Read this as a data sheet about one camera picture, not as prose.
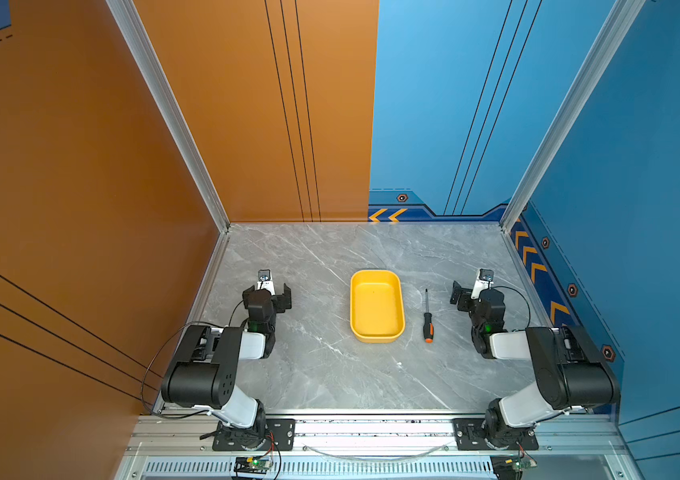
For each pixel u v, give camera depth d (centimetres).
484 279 80
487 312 72
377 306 102
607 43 74
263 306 71
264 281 79
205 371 46
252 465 71
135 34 72
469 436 72
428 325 90
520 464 69
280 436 74
